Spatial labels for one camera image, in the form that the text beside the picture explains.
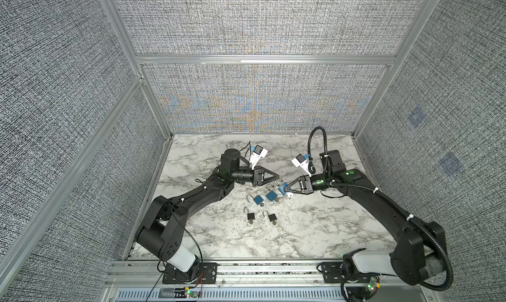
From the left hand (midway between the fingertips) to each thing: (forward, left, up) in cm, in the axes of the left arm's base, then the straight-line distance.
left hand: (276, 179), depth 74 cm
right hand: (-3, -3, -2) cm, 5 cm away
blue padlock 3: (-5, -1, -1) cm, 5 cm away
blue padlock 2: (+4, 0, -21) cm, 21 cm away
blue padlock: (+3, +6, -22) cm, 23 cm away
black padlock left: (-5, +10, -23) cm, 25 cm away
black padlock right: (-6, 0, -23) cm, 24 cm away
